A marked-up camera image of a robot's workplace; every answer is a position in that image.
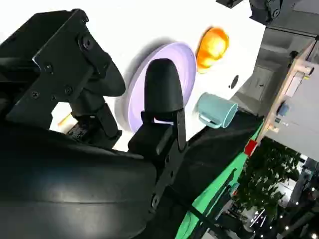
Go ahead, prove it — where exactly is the green leafy plant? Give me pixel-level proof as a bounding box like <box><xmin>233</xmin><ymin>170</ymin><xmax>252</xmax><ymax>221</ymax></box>
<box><xmin>235</xmin><ymin>138</ymin><xmax>304</xmax><ymax>226</ymax></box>

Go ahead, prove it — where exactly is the lilac plate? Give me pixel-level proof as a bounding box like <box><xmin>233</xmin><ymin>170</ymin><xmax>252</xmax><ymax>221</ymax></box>
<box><xmin>113</xmin><ymin>41</ymin><xmax>197</xmax><ymax>150</ymax></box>

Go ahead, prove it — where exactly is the pale green mug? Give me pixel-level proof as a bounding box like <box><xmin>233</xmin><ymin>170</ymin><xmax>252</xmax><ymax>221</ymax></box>
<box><xmin>195</xmin><ymin>92</ymin><xmax>239</xmax><ymax>129</ymax></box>

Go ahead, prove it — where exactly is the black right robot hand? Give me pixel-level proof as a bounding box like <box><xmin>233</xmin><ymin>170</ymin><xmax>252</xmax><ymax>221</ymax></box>
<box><xmin>0</xmin><ymin>8</ymin><xmax>187</xmax><ymax>239</ymax></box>

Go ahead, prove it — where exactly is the wooden workshop desk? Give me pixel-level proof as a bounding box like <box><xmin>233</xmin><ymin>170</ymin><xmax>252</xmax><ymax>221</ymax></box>
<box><xmin>259</xmin><ymin>39</ymin><xmax>319</xmax><ymax>140</ymax></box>

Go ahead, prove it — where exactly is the black table cable hole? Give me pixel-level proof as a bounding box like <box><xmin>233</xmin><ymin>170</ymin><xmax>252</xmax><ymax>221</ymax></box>
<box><xmin>228</xmin><ymin>74</ymin><xmax>240</xmax><ymax>90</ymax></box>

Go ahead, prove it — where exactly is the green cloth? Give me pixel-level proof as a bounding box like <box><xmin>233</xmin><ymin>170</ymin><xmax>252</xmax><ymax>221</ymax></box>
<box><xmin>174</xmin><ymin>121</ymin><xmax>265</xmax><ymax>239</ymax></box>

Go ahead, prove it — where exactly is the orange striped toy bread roll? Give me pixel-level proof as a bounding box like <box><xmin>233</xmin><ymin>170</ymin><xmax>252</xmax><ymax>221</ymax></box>
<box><xmin>195</xmin><ymin>26</ymin><xmax>230</xmax><ymax>74</ymax></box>

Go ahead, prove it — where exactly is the red tag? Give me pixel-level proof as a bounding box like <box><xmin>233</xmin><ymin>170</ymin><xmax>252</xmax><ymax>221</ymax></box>
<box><xmin>245</xmin><ymin>139</ymin><xmax>259</xmax><ymax>156</ymax></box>

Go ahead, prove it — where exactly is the black cloth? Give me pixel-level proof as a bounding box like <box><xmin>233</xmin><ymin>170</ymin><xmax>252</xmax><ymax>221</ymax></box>
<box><xmin>149</xmin><ymin>109</ymin><xmax>265</xmax><ymax>239</ymax></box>

